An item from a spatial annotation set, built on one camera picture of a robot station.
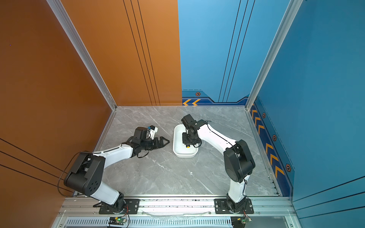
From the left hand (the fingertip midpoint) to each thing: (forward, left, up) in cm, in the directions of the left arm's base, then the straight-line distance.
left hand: (165, 141), depth 90 cm
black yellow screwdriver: (-5, -14, +3) cm, 15 cm away
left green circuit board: (-41, +23, -11) cm, 48 cm away
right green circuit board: (-40, -43, -7) cm, 59 cm away
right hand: (-1, -13, +1) cm, 13 cm away
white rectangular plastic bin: (-1, -9, -7) cm, 11 cm away
